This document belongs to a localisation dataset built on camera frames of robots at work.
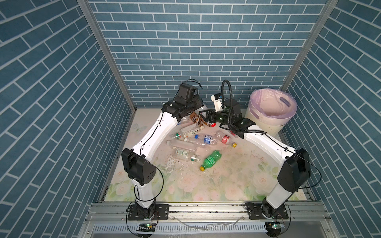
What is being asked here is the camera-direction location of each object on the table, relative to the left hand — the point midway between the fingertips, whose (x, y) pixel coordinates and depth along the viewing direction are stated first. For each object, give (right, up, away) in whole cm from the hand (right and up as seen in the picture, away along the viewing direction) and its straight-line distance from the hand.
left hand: (201, 100), depth 79 cm
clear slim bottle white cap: (0, -26, +23) cm, 34 cm away
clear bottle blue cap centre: (+4, -23, +18) cm, 29 cm away
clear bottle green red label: (-15, -21, +21) cm, 33 cm away
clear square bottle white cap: (-12, -27, +18) cm, 35 cm away
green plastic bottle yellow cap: (+6, -34, +8) cm, 36 cm away
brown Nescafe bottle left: (-5, -9, +30) cm, 31 cm away
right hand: (0, -5, +1) cm, 5 cm away
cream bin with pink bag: (+48, -3, +21) cm, 52 cm away
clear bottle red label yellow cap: (+16, -23, +18) cm, 33 cm away
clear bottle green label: (-11, -31, +10) cm, 35 cm away
